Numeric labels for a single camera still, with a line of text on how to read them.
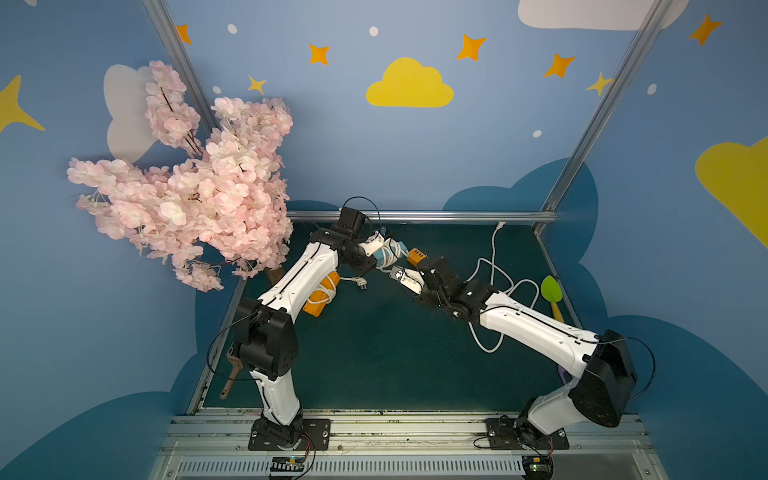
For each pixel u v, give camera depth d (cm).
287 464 73
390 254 88
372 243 78
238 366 52
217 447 75
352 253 73
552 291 103
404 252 95
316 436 73
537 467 73
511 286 102
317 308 95
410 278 70
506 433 74
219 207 50
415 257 111
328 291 94
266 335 47
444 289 59
